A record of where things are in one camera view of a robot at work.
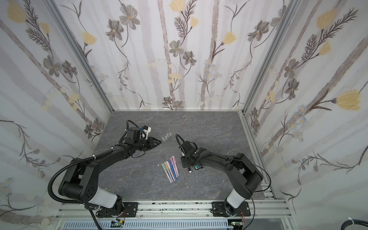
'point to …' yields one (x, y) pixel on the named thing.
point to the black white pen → (189, 170)
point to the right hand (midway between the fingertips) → (182, 158)
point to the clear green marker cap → (170, 134)
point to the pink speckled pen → (175, 163)
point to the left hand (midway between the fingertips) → (158, 139)
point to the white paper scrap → (158, 165)
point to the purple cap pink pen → (172, 162)
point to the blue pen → (170, 163)
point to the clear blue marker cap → (166, 137)
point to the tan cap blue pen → (168, 170)
